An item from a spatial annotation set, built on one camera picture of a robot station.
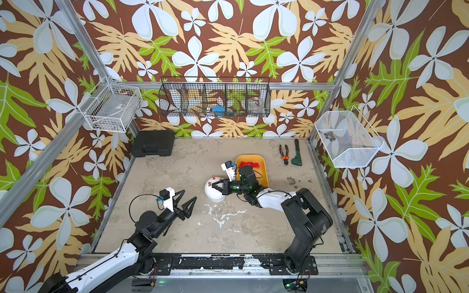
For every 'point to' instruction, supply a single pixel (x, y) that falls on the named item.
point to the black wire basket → (215, 96)
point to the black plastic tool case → (153, 142)
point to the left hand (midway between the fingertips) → (190, 192)
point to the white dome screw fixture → (214, 195)
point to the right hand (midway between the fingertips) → (212, 185)
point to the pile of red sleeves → (249, 163)
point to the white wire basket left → (113, 108)
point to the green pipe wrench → (297, 160)
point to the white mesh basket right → (349, 141)
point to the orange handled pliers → (286, 159)
